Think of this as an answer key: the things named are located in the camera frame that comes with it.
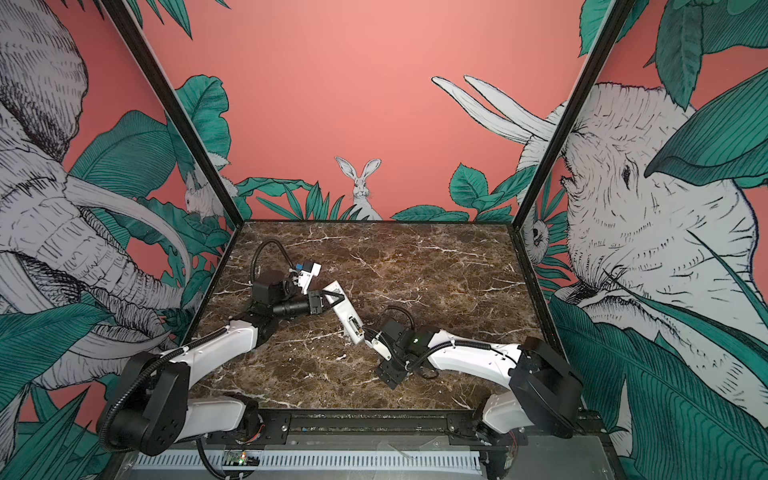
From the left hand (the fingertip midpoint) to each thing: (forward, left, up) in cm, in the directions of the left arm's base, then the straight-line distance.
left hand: (341, 296), depth 79 cm
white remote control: (-3, -1, -4) cm, 6 cm away
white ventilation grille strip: (-36, -20, -17) cm, 44 cm away
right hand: (-14, -11, -14) cm, 23 cm away
